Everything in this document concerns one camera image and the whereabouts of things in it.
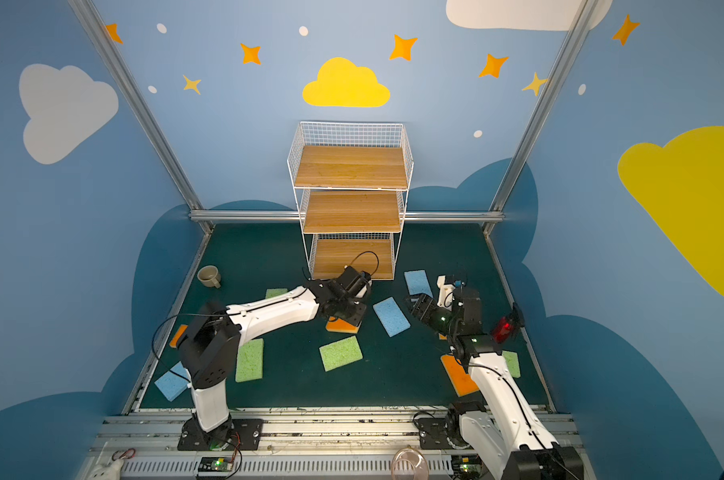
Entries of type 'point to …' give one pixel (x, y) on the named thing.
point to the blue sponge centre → (391, 316)
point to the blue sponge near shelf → (418, 283)
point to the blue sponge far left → (172, 384)
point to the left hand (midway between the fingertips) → (361, 310)
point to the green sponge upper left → (271, 292)
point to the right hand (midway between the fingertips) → (413, 300)
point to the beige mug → (209, 276)
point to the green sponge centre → (340, 353)
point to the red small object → (502, 330)
